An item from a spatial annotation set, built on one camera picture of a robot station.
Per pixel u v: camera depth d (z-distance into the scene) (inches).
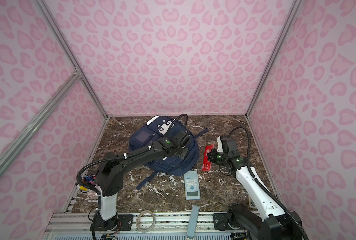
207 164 31.0
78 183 28.5
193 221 28.3
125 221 29.1
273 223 15.2
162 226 28.6
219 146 28.9
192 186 33.0
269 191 17.1
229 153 23.9
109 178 18.7
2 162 20.7
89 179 29.2
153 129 38.7
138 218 28.8
